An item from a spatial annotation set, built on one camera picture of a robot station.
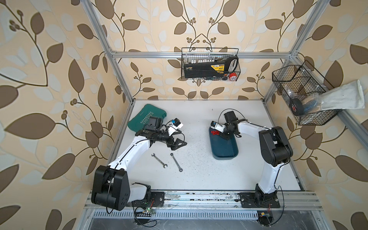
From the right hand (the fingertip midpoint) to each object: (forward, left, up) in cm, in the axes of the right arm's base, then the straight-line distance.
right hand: (222, 132), depth 101 cm
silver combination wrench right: (-25, +30, 0) cm, 39 cm away
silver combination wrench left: (-21, +40, 0) cm, 46 cm away
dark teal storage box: (-14, +3, +2) cm, 14 cm away
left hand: (-13, +27, +17) cm, 35 cm away
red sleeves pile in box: (-6, +6, +10) cm, 13 cm away
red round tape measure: (+19, -4, +34) cm, 39 cm away
